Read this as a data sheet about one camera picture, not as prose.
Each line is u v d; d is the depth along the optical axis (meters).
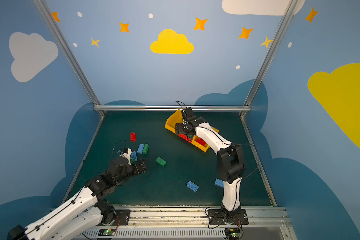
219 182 0.85
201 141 1.02
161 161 0.93
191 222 0.74
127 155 0.72
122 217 0.74
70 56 0.86
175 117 1.15
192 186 0.84
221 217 0.74
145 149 0.98
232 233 0.71
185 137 1.03
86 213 0.60
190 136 1.05
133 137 1.19
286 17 0.73
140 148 0.98
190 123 0.68
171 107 1.22
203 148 0.98
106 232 0.71
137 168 0.69
